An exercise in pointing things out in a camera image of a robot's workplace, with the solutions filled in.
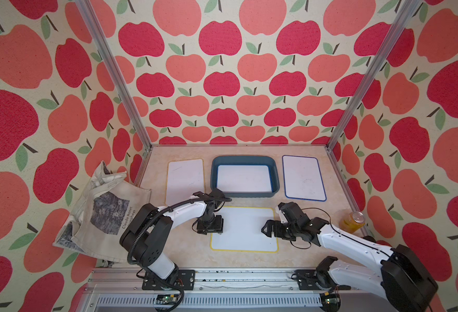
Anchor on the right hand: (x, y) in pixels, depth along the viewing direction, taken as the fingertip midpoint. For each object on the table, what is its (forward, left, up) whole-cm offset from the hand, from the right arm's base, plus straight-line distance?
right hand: (270, 235), depth 84 cm
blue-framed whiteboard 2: (+33, -19, -1) cm, 39 cm away
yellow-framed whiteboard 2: (+1, +12, 0) cm, 12 cm away
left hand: (-3, +23, 0) cm, 23 cm away
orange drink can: (+6, -33, +8) cm, 34 cm away
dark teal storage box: (+35, -3, +3) cm, 35 cm away
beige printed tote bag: (-1, +70, +12) cm, 71 cm away
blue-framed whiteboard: (+30, +13, 0) cm, 33 cm away
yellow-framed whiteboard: (+28, +46, -2) cm, 54 cm away
